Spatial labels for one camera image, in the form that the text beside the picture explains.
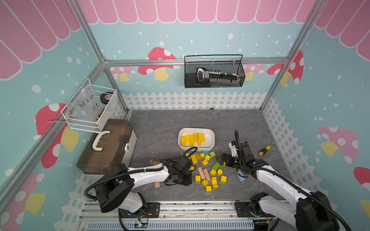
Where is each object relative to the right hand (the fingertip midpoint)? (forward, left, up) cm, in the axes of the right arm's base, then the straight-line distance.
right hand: (222, 158), depth 86 cm
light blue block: (-10, -11, -6) cm, 16 cm away
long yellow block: (+14, +24, -5) cm, 28 cm away
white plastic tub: (+18, +10, -6) cm, 21 cm away
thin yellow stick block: (+16, +13, -4) cm, 21 cm away
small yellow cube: (-6, +1, +6) cm, 9 cm away
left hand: (-13, +20, -6) cm, 25 cm away
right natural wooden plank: (-7, +9, -5) cm, 13 cm away
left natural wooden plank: (-6, +13, -5) cm, 15 cm away
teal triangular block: (+6, +9, -4) cm, 12 cm away
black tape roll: (+25, +67, +28) cm, 76 cm away
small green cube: (+5, +5, -4) cm, 8 cm away
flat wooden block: (-13, +38, -5) cm, 41 cm away
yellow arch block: (-12, +5, -6) cm, 14 cm away
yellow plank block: (+19, +21, -5) cm, 28 cm away
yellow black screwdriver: (+10, -34, -6) cm, 36 cm away
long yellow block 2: (+16, +18, -4) cm, 25 cm away
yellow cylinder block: (+18, +15, -3) cm, 24 cm away
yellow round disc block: (-7, +2, -4) cm, 8 cm away
